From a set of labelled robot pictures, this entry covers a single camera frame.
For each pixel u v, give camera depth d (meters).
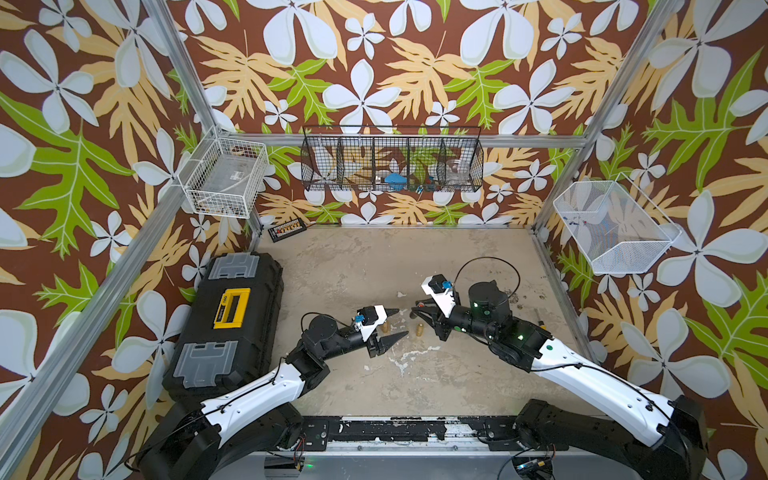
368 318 0.58
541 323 0.93
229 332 0.75
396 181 0.94
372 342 0.63
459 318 0.62
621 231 0.80
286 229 1.19
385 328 0.90
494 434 0.74
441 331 0.63
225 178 0.86
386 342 0.63
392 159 0.99
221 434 0.43
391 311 0.69
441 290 0.60
